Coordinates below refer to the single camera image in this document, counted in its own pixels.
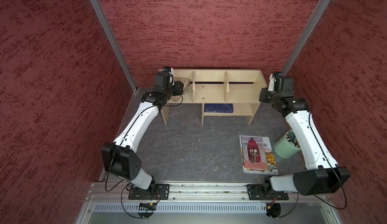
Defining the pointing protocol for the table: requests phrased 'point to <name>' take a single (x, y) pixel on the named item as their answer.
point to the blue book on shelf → (220, 108)
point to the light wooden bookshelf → (221, 93)
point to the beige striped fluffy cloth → (186, 82)
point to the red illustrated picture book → (257, 155)
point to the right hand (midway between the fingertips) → (261, 94)
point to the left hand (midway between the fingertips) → (178, 87)
